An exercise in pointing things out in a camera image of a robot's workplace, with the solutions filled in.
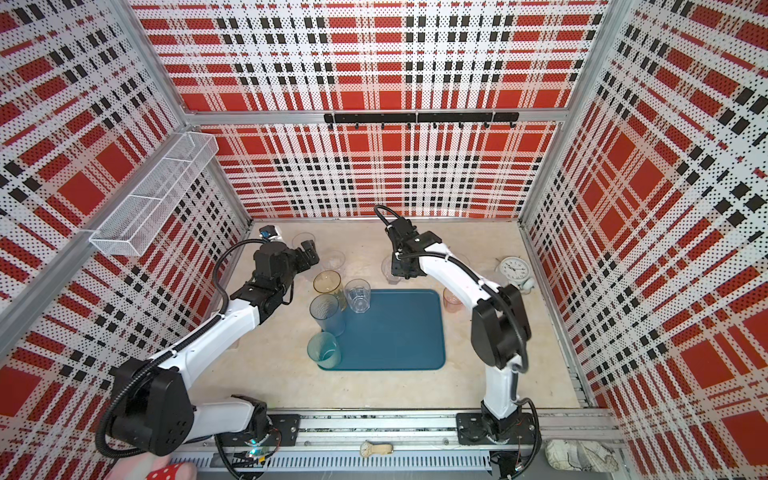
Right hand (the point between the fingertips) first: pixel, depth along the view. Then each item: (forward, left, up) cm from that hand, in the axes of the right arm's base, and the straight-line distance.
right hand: (408, 268), depth 89 cm
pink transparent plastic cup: (-6, -14, -11) cm, 18 cm away
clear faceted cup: (-2, +16, -11) cm, 20 cm away
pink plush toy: (-48, +57, -6) cm, 75 cm away
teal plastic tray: (-14, +2, -14) cm, 20 cm away
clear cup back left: (+21, +39, -9) cm, 46 cm away
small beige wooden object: (-45, +10, -11) cm, 47 cm away
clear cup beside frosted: (+11, +27, -10) cm, 31 cm away
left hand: (+3, +30, +8) cm, 31 cm away
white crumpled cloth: (-46, -39, -10) cm, 61 cm away
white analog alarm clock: (+6, -37, -11) cm, 40 cm away
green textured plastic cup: (-21, +25, -12) cm, 34 cm away
